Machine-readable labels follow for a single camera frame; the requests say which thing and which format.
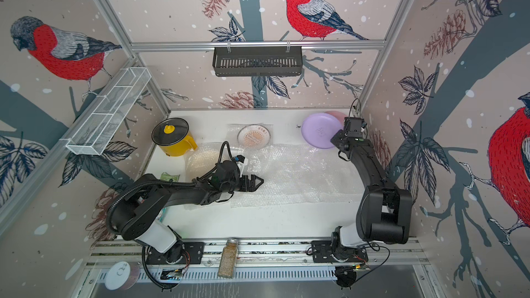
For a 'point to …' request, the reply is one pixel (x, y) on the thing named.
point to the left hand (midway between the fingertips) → (260, 179)
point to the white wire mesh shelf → (92, 135)
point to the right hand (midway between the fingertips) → (339, 136)
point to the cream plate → (202, 161)
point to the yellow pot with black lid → (171, 136)
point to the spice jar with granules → (228, 259)
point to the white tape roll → (121, 276)
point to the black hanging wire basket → (257, 61)
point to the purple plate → (318, 130)
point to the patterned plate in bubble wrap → (254, 136)
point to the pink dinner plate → (338, 114)
